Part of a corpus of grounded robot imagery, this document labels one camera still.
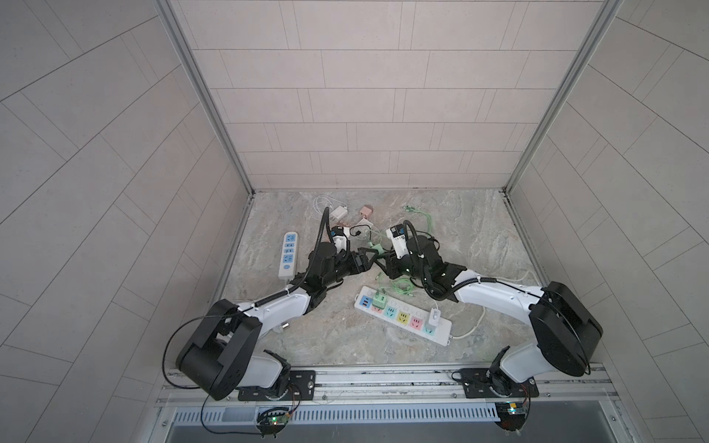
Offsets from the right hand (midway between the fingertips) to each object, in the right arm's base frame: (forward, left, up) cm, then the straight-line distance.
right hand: (377, 259), depth 82 cm
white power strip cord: (-23, -20, +17) cm, 35 cm away
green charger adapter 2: (+2, -1, +3) cm, 3 cm away
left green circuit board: (-37, +28, -9) cm, 47 cm away
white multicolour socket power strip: (-14, -7, -10) cm, 19 cm away
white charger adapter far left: (+28, +13, -9) cm, 32 cm away
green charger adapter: (-10, 0, -6) cm, 12 cm away
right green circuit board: (-39, -31, -14) cm, 52 cm away
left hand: (0, -1, +3) cm, 3 cm away
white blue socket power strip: (+3, +29, -7) cm, 30 cm away
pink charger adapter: (+28, +2, -10) cm, 30 cm away
